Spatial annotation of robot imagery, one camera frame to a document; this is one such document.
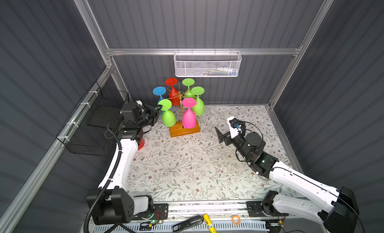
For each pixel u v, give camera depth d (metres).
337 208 0.40
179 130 1.05
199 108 0.87
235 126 0.57
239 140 0.63
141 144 0.99
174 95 0.93
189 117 0.81
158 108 0.74
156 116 0.68
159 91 0.83
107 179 0.41
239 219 0.71
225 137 0.63
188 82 0.87
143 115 0.63
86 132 0.72
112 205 0.39
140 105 0.59
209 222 0.70
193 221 0.68
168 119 0.83
